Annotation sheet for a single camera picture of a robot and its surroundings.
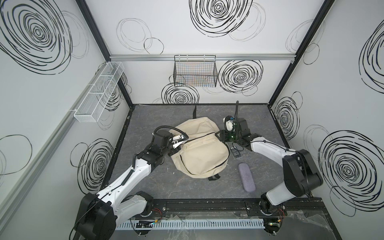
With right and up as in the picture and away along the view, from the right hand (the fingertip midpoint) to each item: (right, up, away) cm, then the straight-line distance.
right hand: (219, 134), depth 89 cm
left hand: (-26, -1, -7) cm, 27 cm away
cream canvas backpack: (-10, -12, -3) cm, 15 cm away
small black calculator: (+11, -12, +4) cm, 17 cm away
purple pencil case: (+14, -23, -8) cm, 28 cm away
